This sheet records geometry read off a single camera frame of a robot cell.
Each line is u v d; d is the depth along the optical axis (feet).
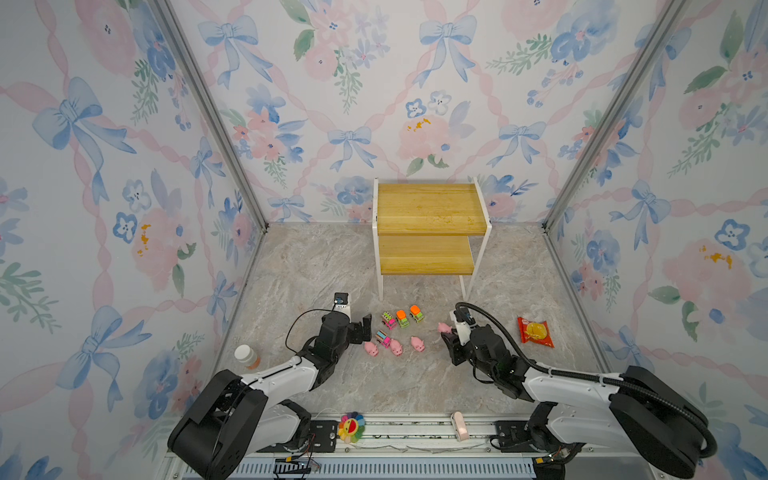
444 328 2.78
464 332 2.45
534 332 2.96
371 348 2.84
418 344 2.88
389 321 3.02
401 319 3.04
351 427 2.45
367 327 2.63
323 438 2.44
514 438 2.40
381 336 2.88
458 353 2.51
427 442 2.41
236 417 1.41
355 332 2.58
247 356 2.62
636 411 1.41
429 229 2.44
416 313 3.06
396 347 2.85
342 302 2.51
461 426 2.41
